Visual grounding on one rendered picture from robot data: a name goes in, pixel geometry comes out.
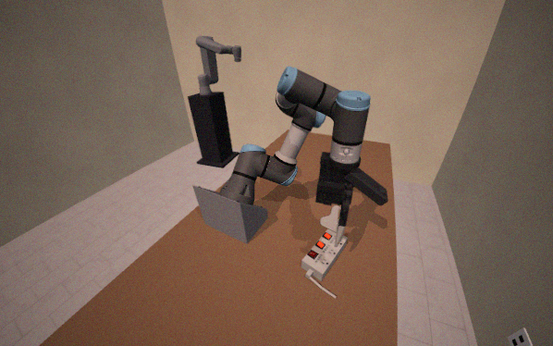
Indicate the white power strip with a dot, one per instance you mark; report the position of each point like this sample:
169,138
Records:
321,257

